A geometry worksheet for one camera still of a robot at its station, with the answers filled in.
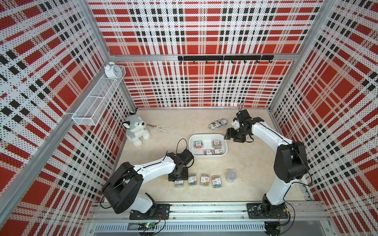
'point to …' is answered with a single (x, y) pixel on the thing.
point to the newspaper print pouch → (218, 124)
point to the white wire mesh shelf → (92, 109)
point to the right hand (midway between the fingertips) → (231, 137)
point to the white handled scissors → (162, 129)
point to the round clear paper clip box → (231, 175)
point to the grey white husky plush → (134, 126)
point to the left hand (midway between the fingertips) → (182, 177)
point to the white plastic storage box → (207, 144)
